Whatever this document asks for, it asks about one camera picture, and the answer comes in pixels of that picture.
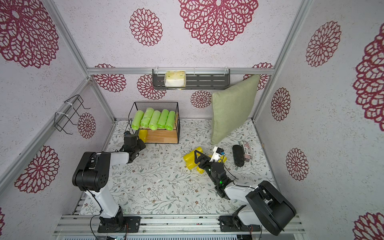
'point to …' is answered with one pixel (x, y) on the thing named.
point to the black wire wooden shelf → (159, 135)
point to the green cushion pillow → (230, 106)
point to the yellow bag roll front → (142, 134)
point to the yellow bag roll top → (199, 149)
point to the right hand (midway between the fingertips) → (197, 152)
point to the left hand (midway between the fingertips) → (142, 141)
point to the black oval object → (238, 152)
